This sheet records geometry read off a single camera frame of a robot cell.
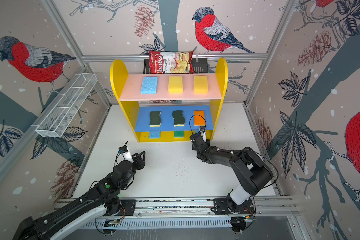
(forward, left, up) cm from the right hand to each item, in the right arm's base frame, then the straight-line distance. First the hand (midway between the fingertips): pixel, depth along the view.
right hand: (197, 142), depth 94 cm
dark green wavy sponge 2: (+11, +12, +11) cm, 20 cm away
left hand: (-14, +31, +10) cm, 35 cm away
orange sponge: (+8, -1, +12) cm, 14 cm away
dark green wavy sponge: (+8, +27, +14) cm, 31 cm away
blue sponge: (+6, +30, -1) cm, 30 cm away
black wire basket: (+38, -1, +31) cm, 50 cm away
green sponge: (+6, +12, 0) cm, 14 cm away
